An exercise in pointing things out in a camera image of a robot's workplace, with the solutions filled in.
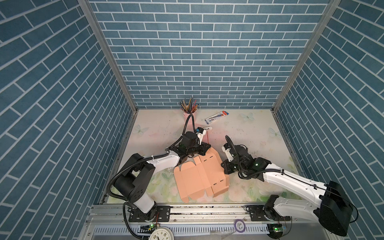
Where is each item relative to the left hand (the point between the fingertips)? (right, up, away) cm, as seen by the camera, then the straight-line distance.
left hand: (211, 146), depth 86 cm
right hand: (+4, -8, -5) cm, 11 cm away
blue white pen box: (+1, +16, +26) cm, 31 cm away
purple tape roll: (+10, -35, -15) cm, 40 cm away
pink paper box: (-2, +3, +13) cm, 14 cm away
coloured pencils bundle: (-13, +25, +22) cm, 36 cm away
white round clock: (-23, -35, -21) cm, 47 cm away
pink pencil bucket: (-11, +15, -16) cm, 25 cm away
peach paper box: (-2, -17, 0) cm, 17 cm away
